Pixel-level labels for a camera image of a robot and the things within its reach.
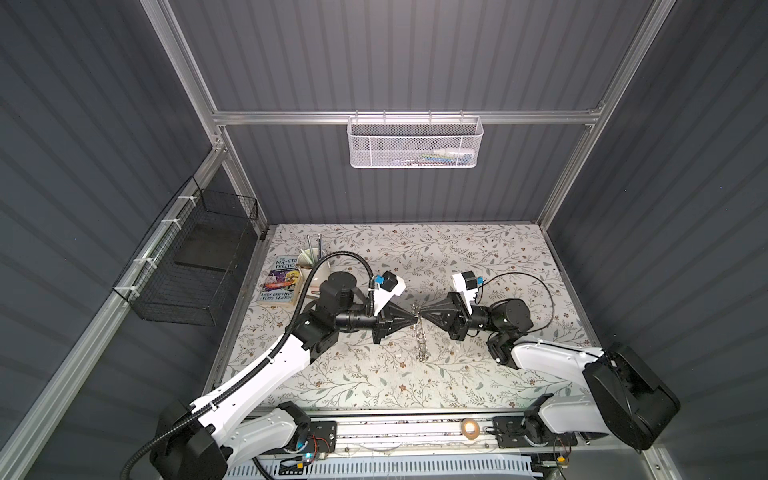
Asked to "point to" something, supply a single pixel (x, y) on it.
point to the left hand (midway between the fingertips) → (417, 320)
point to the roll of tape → (470, 428)
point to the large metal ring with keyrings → (421, 336)
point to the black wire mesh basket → (185, 270)
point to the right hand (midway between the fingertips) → (425, 322)
